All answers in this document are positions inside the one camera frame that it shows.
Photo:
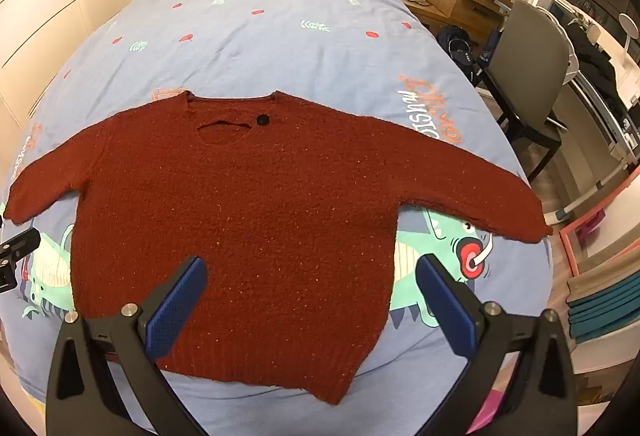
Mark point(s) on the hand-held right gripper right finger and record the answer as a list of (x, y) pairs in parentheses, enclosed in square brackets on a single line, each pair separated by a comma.
[(447, 311)]

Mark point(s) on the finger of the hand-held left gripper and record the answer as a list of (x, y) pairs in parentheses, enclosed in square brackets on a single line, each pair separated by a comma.
[(20, 243)]

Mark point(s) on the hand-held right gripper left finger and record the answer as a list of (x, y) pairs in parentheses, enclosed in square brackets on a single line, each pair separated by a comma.
[(175, 306)]

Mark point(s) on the dark red knit sweater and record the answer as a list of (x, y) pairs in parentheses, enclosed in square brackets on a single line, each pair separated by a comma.
[(250, 216)]

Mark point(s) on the pink framed board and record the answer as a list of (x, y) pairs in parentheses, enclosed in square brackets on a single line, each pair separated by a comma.
[(570, 246)]

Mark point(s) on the stack of teal folded cloths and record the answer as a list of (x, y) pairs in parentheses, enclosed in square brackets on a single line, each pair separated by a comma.
[(605, 301)]

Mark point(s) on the grey chair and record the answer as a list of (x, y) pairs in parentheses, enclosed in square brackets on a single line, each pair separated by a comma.
[(530, 61)]

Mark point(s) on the dark backpack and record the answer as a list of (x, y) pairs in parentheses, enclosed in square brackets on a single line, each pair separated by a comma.
[(457, 47)]

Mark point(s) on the blue printed bed blanket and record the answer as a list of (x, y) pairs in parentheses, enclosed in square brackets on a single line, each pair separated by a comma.
[(260, 46)]

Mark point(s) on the black jacket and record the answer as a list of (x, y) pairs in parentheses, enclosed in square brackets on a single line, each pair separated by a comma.
[(595, 66)]

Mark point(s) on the white desk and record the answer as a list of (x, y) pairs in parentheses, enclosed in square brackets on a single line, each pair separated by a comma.
[(617, 61)]

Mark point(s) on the white desk lamp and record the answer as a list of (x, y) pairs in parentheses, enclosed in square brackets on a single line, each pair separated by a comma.
[(629, 28)]

